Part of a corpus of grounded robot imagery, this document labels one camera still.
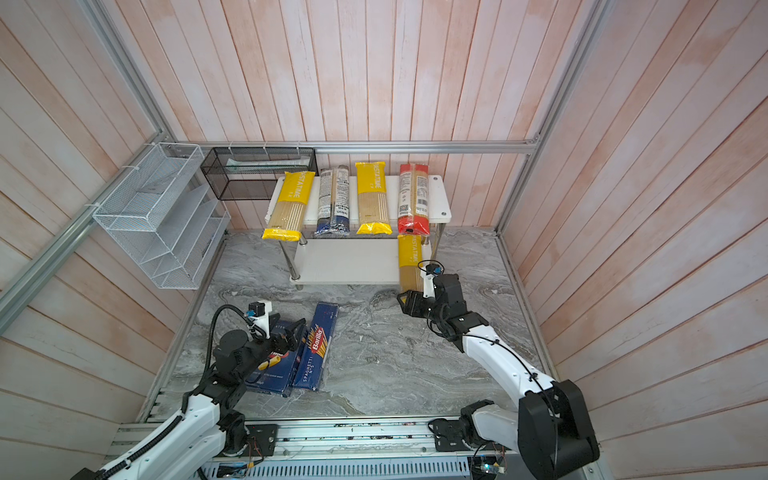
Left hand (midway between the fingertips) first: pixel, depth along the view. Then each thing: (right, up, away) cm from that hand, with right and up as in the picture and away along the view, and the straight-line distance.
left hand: (293, 322), depth 82 cm
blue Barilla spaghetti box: (+5, -11, +2) cm, 12 cm away
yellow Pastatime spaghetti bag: (+35, +22, +22) cm, 47 cm away
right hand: (+32, +7, +3) cm, 33 cm away
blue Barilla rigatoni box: (-3, -13, -4) cm, 14 cm away
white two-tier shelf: (+17, +17, +20) cm, 31 cm away
